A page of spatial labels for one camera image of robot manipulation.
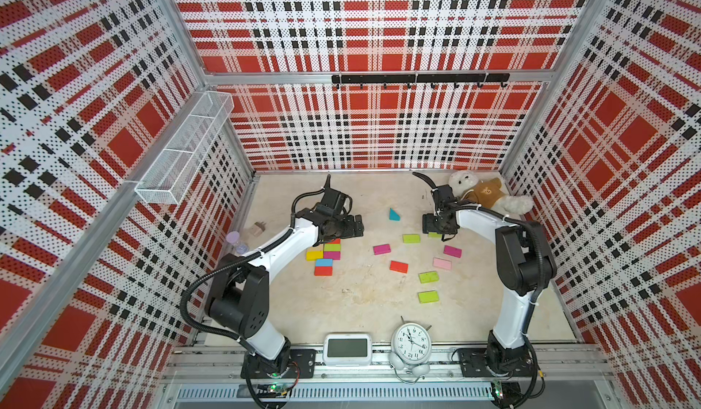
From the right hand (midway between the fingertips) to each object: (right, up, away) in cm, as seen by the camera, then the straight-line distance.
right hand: (438, 225), depth 99 cm
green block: (-10, -5, 0) cm, 11 cm away
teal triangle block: (-16, +3, +6) cm, 17 cm away
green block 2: (-3, -2, -8) cm, 9 cm away
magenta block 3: (-39, -10, -4) cm, 40 cm away
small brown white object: (-68, -1, +2) cm, 68 cm away
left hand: (-30, 0, -10) cm, 32 cm away
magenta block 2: (+5, -9, -3) cm, 10 cm away
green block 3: (-39, -8, -3) cm, 40 cm away
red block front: (-42, -15, -6) cm, 45 cm away
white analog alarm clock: (-14, -30, -26) cm, 42 cm away
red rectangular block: (-38, -6, -1) cm, 39 cm away
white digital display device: (-32, -32, -25) cm, 52 cm away
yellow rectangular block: (-46, -10, -3) cm, 47 cm away
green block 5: (-7, -21, -13) cm, 26 cm away
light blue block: (-41, -12, -6) cm, 43 cm away
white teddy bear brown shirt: (+13, +15, +6) cm, 21 cm away
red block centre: (-16, -13, -6) cm, 22 cm away
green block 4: (-6, -16, -9) cm, 20 cm away
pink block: (0, -12, -6) cm, 14 cm away
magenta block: (-21, -8, -3) cm, 23 cm away
